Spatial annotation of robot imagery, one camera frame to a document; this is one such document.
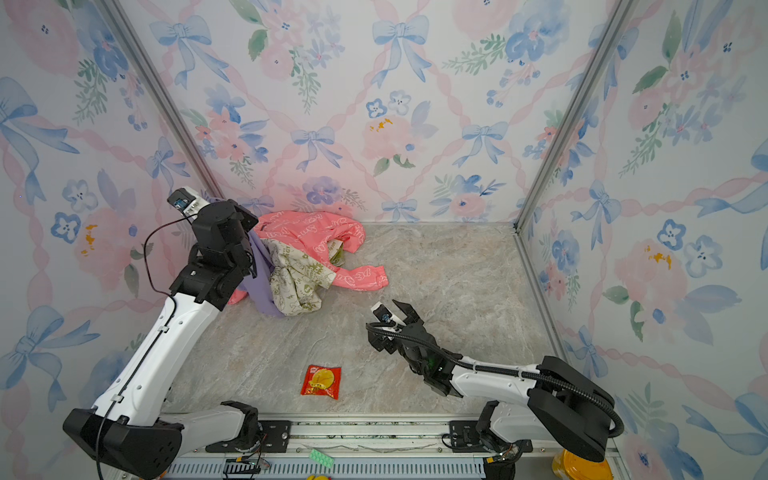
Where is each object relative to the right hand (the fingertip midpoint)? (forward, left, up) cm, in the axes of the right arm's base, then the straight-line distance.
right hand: (382, 310), depth 81 cm
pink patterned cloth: (+30, +26, -2) cm, 40 cm away
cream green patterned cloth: (+9, +25, +2) cm, 26 cm away
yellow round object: (-34, -40, -4) cm, 52 cm away
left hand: (+11, +33, +29) cm, 46 cm away
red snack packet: (-15, +17, -13) cm, 26 cm away
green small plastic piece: (-32, +14, -13) cm, 37 cm away
